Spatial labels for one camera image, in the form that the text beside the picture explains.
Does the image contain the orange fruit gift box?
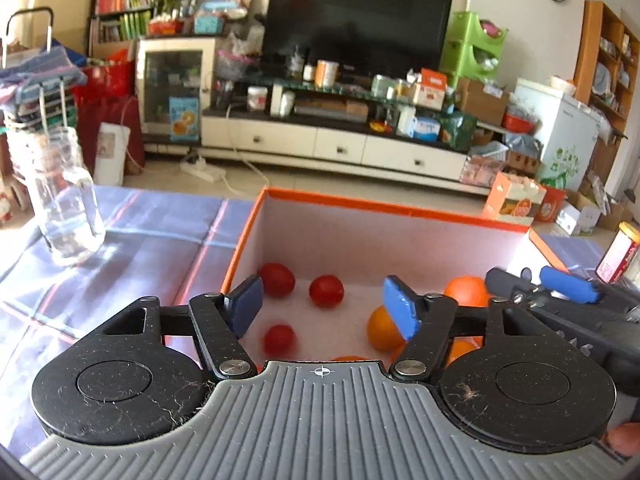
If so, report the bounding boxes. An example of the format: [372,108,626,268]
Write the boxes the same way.
[483,172,547,226]

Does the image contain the red canister yellow lid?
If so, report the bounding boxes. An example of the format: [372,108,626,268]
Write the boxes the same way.
[596,221,640,284]

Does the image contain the blue plaid tablecloth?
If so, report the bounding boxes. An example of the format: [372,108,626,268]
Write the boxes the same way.
[1,188,612,456]

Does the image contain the white glass door cabinet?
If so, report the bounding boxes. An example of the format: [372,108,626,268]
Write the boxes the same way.
[136,36,217,146]

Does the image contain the white TV cabinet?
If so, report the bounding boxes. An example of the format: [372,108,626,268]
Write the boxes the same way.
[201,84,488,196]

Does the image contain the trolley with folded cloths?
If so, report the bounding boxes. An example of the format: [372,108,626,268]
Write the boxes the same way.
[1,6,87,132]

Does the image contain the white power strip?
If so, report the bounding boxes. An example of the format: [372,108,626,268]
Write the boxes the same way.
[179,157,226,184]

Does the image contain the orange fruit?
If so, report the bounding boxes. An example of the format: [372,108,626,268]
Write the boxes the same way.
[331,356,374,363]
[445,337,483,367]
[367,306,405,352]
[444,275,490,308]
[603,422,640,457]

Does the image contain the clear glass jar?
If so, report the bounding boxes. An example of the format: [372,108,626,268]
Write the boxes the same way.
[20,127,105,266]

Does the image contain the green plastic stacking bins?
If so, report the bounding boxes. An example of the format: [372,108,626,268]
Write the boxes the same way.
[439,11,509,88]

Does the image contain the black flat television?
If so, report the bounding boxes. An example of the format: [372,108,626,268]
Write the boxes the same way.
[262,0,452,78]

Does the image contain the orange white medicine box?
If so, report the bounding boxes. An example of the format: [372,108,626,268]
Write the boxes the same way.
[411,68,448,112]

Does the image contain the red tomato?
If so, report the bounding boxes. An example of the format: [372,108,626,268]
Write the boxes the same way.
[262,324,297,358]
[258,262,296,298]
[308,274,345,309]

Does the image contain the dark bookshelf with books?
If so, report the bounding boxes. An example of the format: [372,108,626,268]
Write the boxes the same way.
[87,0,158,58]

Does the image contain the white chest freezer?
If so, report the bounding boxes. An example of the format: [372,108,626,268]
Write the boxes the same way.
[513,78,600,192]

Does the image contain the brown cardboard box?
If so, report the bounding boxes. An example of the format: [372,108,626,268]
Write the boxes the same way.
[456,78,509,126]

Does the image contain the wooden shelf unit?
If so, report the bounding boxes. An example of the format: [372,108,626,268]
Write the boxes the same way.
[574,0,639,182]

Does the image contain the orange cardboard box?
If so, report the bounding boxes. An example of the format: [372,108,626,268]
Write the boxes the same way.
[222,188,564,364]

